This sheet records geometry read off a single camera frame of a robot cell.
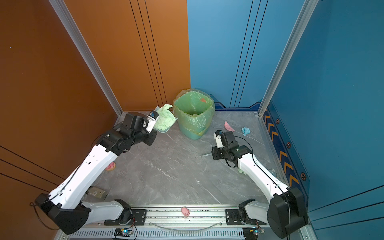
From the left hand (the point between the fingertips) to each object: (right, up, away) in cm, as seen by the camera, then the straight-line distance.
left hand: (154, 128), depth 73 cm
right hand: (+30, -13, +10) cm, 34 cm away
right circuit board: (+47, -50, -3) cm, 69 cm away
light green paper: (+6, +5, +1) cm, 8 cm away
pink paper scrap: (+45, 0, +39) cm, 59 cm away
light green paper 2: (+47, -26, +13) cm, 55 cm away
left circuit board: (-13, -50, -3) cm, 51 cm away
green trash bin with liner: (+19, +13, +32) cm, 40 cm away
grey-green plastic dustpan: (+1, +10, +2) cm, 10 cm away
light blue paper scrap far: (+57, -2, +34) cm, 66 cm away
